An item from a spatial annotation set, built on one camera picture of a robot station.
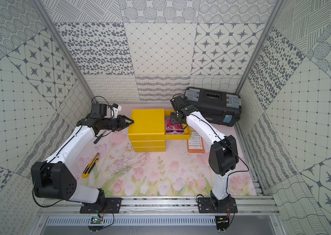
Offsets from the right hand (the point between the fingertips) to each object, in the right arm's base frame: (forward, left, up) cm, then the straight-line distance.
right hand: (177, 120), depth 90 cm
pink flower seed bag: (-6, +2, -1) cm, 6 cm away
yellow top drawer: (-10, -5, -3) cm, 11 cm away
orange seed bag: (-7, -13, -17) cm, 23 cm away
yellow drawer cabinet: (-14, +16, +6) cm, 22 cm away
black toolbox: (+14, -28, -2) cm, 31 cm away
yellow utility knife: (-24, +52, -14) cm, 60 cm away
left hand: (-6, +27, +6) cm, 29 cm away
